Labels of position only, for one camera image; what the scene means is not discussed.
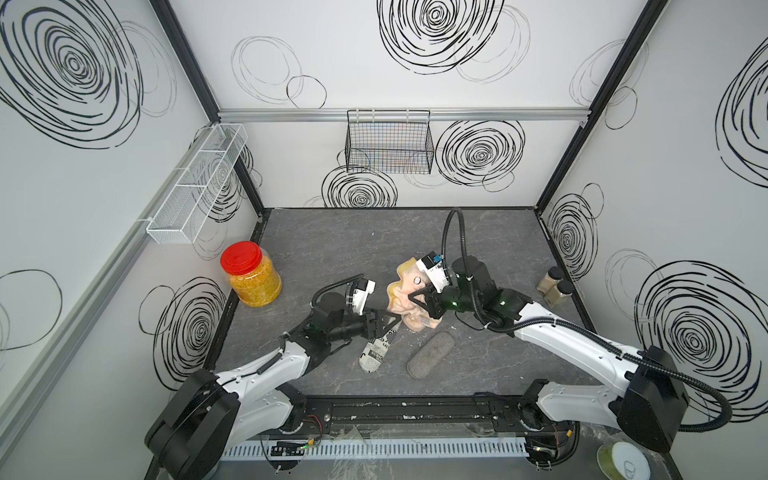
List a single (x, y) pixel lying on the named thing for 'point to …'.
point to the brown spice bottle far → (553, 275)
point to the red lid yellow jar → (252, 274)
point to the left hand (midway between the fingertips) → (395, 320)
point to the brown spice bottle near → (558, 292)
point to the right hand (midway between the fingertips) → (412, 298)
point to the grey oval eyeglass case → (438, 347)
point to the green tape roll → (624, 461)
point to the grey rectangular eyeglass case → (404, 331)
